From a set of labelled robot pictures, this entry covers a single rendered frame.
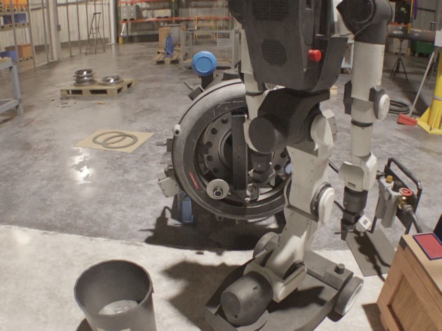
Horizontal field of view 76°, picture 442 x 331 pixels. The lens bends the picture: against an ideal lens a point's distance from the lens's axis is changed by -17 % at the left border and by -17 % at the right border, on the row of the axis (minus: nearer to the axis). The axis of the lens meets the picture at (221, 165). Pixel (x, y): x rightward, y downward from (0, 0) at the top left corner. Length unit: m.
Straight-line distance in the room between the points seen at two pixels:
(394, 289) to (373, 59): 1.04
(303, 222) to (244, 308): 0.42
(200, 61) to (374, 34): 1.47
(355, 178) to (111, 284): 1.07
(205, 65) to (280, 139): 1.33
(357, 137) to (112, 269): 1.07
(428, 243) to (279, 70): 0.96
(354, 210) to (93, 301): 1.11
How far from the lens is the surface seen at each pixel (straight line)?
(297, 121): 1.01
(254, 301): 1.29
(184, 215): 2.21
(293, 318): 1.45
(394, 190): 1.86
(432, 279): 1.35
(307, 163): 1.22
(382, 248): 2.20
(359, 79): 0.97
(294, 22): 0.90
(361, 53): 0.96
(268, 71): 1.01
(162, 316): 1.67
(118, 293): 1.56
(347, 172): 1.14
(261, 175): 1.40
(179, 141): 1.61
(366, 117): 1.01
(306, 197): 1.30
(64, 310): 1.81
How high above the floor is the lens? 1.29
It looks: 26 degrees down
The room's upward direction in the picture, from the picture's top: straight up
